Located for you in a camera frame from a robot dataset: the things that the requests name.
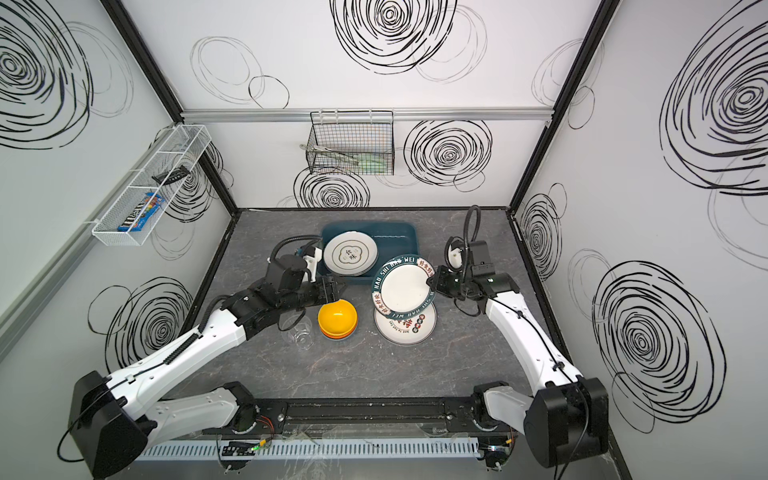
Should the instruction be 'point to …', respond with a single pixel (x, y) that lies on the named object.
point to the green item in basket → (372, 163)
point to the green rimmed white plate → (400, 289)
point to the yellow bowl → (338, 317)
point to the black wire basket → (352, 142)
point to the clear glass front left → (300, 335)
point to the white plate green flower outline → (350, 253)
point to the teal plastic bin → (393, 239)
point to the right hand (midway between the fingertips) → (424, 280)
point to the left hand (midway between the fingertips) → (344, 285)
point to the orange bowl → (337, 338)
